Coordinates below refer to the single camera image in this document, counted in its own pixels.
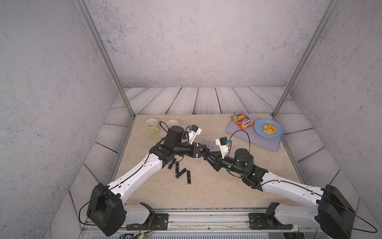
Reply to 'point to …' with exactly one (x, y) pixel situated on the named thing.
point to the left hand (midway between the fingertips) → (209, 152)
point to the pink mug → (172, 122)
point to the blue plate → (258, 125)
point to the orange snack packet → (241, 120)
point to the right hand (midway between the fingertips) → (204, 156)
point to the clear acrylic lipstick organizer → (211, 145)
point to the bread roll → (269, 129)
